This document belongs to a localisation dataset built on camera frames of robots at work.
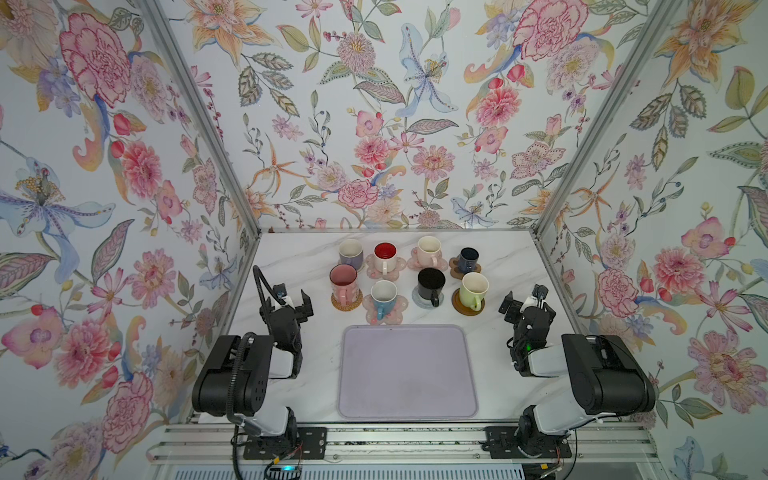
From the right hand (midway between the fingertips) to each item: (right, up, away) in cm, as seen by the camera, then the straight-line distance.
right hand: (527, 296), depth 91 cm
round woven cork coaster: (-55, -4, +7) cm, 55 cm away
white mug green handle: (-15, +2, +6) cm, 16 cm away
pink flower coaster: (-38, +9, +19) cm, 43 cm away
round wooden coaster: (-19, -5, +7) cm, 20 cm away
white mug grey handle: (-56, +14, +16) cm, 60 cm away
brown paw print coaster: (-18, +7, +18) cm, 26 cm away
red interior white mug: (-43, +12, +13) cm, 47 cm away
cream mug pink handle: (-28, +15, +12) cm, 34 cm away
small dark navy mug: (-15, +11, +12) cm, 22 cm away
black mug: (-29, +4, +4) cm, 30 cm away
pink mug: (-56, +4, +1) cm, 56 cm away
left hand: (-72, +1, 0) cm, 72 cm away
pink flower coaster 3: (-40, -8, +6) cm, 41 cm away
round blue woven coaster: (-30, -3, +6) cm, 31 cm away
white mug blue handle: (-44, 0, +8) cm, 44 cm away
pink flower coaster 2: (-33, +10, +19) cm, 39 cm away
